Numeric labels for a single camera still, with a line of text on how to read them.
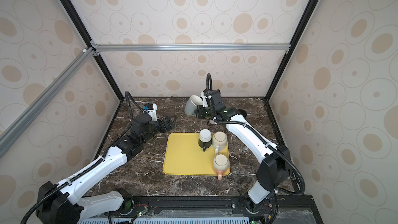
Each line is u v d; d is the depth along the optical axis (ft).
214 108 1.95
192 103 2.56
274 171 1.42
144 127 1.85
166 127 2.21
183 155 2.96
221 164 2.56
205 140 2.91
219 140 2.83
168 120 2.25
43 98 2.03
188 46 2.81
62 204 1.23
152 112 2.21
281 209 2.43
